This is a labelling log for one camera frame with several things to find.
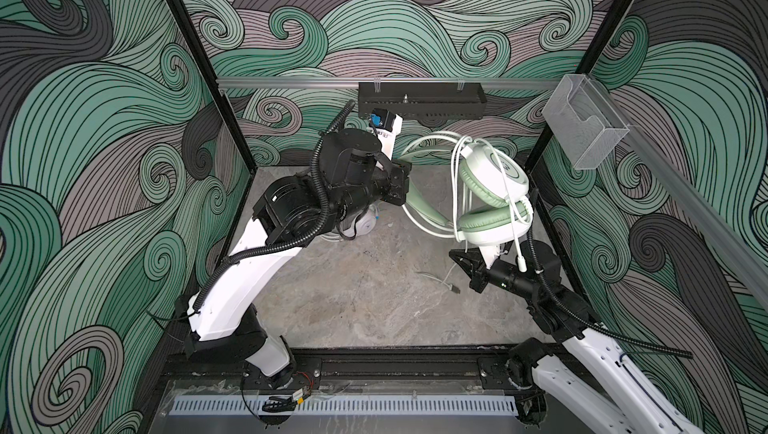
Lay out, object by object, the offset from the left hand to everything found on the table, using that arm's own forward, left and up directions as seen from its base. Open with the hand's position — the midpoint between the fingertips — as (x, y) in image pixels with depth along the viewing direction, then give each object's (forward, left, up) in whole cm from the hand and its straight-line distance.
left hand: (412, 163), depth 53 cm
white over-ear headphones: (+15, +11, -42) cm, 46 cm away
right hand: (-5, -12, -25) cm, 28 cm away
